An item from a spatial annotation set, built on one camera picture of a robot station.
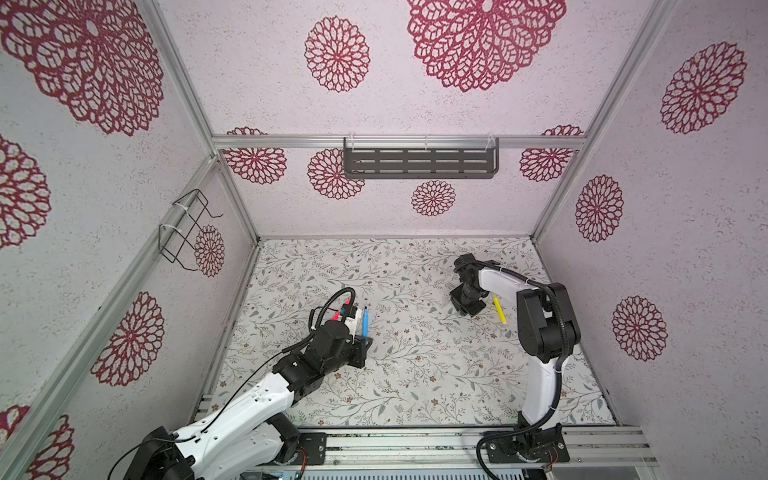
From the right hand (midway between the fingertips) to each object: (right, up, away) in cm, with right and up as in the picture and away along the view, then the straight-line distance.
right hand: (456, 304), depth 101 cm
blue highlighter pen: (-29, -2, -23) cm, 37 cm away
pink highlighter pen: (-35, +1, -30) cm, 47 cm away
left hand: (-29, -8, -20) cm, 36 cm away
